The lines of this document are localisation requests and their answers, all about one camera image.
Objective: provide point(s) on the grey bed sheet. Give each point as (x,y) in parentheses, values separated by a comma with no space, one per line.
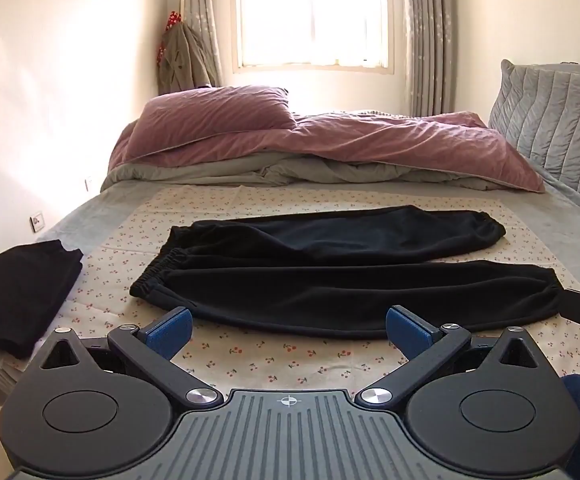
(559,210)

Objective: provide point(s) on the black pants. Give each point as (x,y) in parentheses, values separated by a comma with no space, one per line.
(320,285)

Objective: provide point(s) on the pink duvet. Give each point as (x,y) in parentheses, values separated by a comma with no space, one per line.
(369,140)

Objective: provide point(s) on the cherry print cloth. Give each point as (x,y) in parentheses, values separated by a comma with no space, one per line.
(290,355)

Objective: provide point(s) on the bright window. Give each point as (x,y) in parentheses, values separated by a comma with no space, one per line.
(315,10)

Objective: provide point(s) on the grey patterned curtain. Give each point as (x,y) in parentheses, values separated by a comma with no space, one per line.
(210,20)
(429,35)

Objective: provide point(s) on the grey quilted headboard cover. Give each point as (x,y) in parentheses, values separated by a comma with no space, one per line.
(554,125)

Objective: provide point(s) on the white wall socket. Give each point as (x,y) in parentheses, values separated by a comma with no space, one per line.
(89,183)
(37,221)

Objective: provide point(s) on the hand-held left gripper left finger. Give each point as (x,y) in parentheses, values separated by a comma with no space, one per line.
(172,330)

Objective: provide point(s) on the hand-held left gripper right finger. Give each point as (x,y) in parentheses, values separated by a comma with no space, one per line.
(404,327)

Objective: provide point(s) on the hanging grey-green jacket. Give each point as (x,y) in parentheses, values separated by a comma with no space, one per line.
(190,60)

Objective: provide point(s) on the folded black garment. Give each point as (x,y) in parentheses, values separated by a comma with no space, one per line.
(20,295)

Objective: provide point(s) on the hanging red dotted garment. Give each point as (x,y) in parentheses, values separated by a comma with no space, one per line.
(171,20)

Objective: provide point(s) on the pink pillow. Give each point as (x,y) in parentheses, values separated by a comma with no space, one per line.
(210,110)

